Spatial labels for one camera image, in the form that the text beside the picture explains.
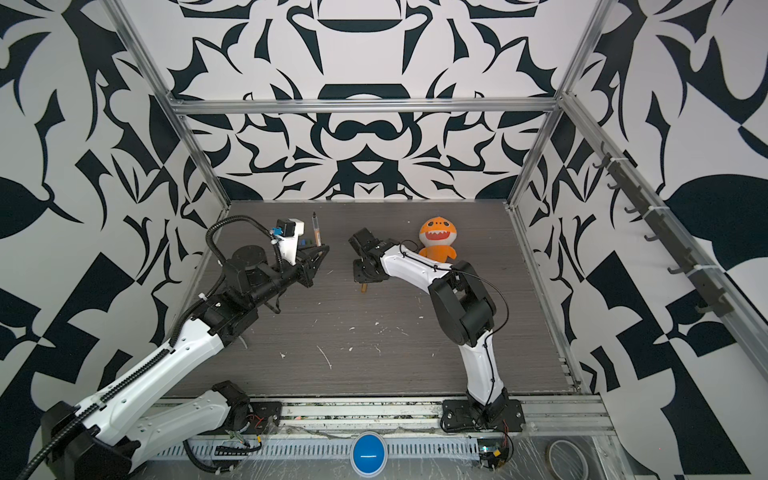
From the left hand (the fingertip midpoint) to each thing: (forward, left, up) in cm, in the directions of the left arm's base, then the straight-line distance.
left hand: (325, 241), depth 69 cm
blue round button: (-38, -9, -30) cm, 49 cm away
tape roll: (-41, -54, -31) cm, 74 cm away
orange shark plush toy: (+19, -31, -23) cm, 43 cm away
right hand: (+8, -7, -26) cm, 28 cm away
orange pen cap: (+5, -7, -31) cm, 32 cm away
